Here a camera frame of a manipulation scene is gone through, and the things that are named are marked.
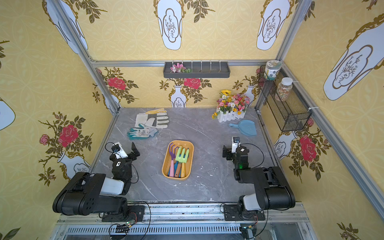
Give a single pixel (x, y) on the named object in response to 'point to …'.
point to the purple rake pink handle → (172, 155)
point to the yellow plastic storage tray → (188, 164)
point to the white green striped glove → (158, 120)
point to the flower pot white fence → (230, 107)
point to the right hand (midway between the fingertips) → (235, 144)
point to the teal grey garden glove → (141, 133)
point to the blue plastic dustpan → (245, 126)
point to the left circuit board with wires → (124, 228)
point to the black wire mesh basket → (291, 114)
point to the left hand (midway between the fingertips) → (119, 147)
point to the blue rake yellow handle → (183, 174)
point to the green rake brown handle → (181, 160)
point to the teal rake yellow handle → (175, 165)
